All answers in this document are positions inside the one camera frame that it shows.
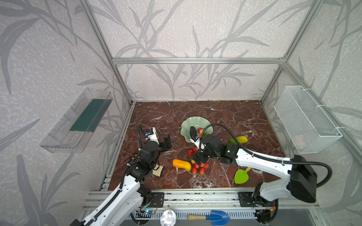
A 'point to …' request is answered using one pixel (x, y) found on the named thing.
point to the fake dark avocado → (193, 131)
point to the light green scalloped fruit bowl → (198, 122)
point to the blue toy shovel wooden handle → (218, 217)
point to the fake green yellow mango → (242, 139)
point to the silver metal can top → (168, 218)
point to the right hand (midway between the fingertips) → (196, 146)
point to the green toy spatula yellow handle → (242, 176)
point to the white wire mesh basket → (312, 130)
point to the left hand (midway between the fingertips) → (166, 131)
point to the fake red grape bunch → (201, 168)
